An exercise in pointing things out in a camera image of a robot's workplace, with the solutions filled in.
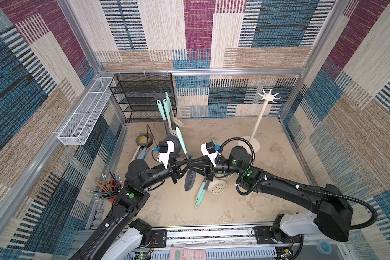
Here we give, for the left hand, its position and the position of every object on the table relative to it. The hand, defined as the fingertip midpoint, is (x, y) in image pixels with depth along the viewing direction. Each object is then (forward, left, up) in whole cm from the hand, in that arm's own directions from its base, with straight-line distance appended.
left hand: (192, 159), depth 61 cm
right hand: (0, +1, -5) cm, 5 cm away
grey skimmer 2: (-3, +1, -7) cm, 8 cm away
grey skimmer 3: (0, -4, -32) cm, 32 cm away
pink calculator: (-26, +6, -32) cm, 42 cm away
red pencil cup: (+1, +43, -25) cm, 50 cm away
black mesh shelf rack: (+59, +39, -11) cm, 72 cm away
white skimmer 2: (+3, -12, -32) cm, 35 cm away
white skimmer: (+28, +11, -17) cm, 35 cm away
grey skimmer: (+26, +13, -18) cm, 34 cm away
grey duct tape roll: (+36, +33, -33) cm, 59 cm away
